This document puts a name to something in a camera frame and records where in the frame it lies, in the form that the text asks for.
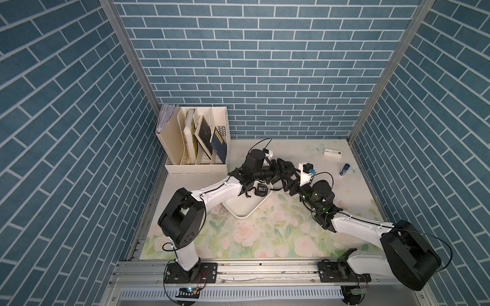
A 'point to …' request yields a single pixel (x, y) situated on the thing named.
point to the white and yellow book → (189, 131)
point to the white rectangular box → (333, 153)
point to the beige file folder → (168, 132)
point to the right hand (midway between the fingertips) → (288, 172)
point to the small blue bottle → (346, 166)
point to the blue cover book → (219, 145)
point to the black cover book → (202, 134)
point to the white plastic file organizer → (216, 116)
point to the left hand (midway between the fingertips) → (295, 172)
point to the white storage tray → (242, 206)
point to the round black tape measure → (261, 190)
